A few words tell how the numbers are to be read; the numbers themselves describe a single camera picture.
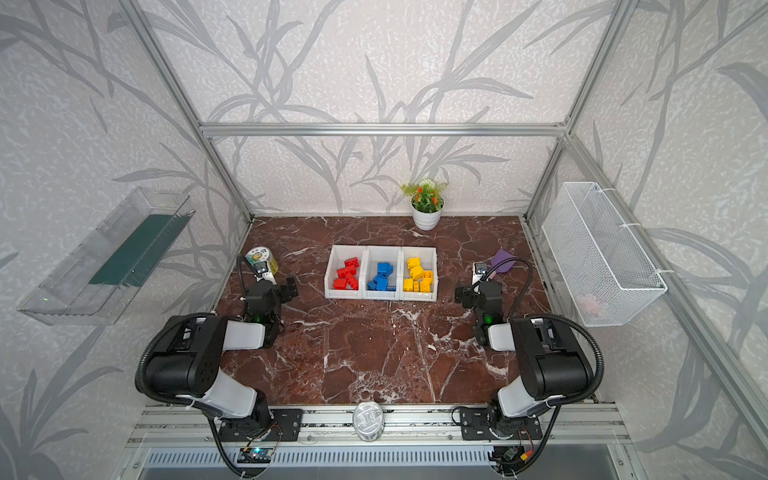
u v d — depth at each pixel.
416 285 0.97
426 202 1.05
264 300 0.72
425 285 0.99
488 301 0.71
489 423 0.73
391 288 0.98
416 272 1.01
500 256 1.07
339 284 0.99
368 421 0.70
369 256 1.00
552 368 0.44
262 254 0.99
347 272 1.01
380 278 0.98
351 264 1.04
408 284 0.96
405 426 0.75
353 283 0.98
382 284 0.98
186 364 0.46
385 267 1.00
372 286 0.96
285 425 0.74
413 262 1.02
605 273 0.61
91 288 0.63
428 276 0.99
